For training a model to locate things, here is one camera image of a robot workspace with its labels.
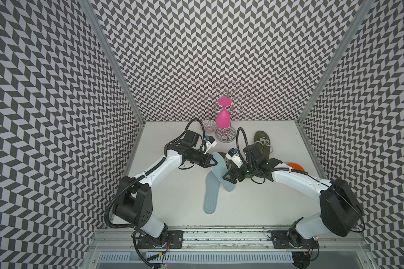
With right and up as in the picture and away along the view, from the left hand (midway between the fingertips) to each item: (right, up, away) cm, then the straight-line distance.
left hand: (215, 164), depth 80 cm
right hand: (+7, -6, +2) cm, 9 cm away
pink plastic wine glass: (+5, +24, +11) cm, 27 cm away
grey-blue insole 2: (-1, -13, +8) cm, 15 cm away
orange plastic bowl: (+46, -3, +13) cm, 48 cm away
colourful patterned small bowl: (-3, +21, +35) cm, 41 cm away
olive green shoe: (+7, 0, -3) cm, 8 cm away
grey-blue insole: (+3, -3, +1) cm, 4 cm away
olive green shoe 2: (+29, +12, +21) cm, 38 cm away
